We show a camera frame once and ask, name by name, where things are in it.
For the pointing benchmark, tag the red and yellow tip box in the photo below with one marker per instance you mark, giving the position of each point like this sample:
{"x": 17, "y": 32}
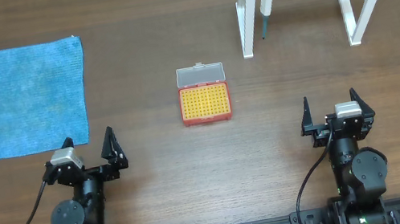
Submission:
{"x": 205, "y": 105}

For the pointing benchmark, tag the blue cloth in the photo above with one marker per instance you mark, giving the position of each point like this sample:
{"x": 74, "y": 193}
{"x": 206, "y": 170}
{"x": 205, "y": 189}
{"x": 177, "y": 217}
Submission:
{"x": 27, "y": 100}

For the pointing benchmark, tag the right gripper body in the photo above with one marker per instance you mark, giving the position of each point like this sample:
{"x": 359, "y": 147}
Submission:
{"x": 349, "y": 127}

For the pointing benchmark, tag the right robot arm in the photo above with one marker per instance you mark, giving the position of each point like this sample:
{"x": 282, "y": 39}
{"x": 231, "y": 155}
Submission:
{"x": 368, "y": 171}

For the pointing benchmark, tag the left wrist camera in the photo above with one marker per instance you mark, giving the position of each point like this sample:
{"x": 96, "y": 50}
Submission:
{"x": 66, "y": 158}

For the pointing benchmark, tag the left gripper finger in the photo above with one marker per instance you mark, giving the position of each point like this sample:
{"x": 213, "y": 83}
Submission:
{"x": 67, "y": 143}
{"x": 114, "y": 152}

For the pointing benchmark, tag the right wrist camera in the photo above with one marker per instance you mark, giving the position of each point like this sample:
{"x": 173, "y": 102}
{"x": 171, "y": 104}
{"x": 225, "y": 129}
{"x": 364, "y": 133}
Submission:
{"x": 348, "y": 109}

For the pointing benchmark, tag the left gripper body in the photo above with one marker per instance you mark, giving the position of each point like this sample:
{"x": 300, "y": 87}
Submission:
{"x": 72, "y": 175}

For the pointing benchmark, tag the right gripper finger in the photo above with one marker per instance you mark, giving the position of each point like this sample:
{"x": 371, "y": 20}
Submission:
{"x": 364, "y": 107}
{"x": 307, "y": 122}

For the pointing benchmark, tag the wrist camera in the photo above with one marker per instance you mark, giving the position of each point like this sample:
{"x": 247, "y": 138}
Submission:
{"x": 348, "y": 109}
{"x": 66, "y": 158}

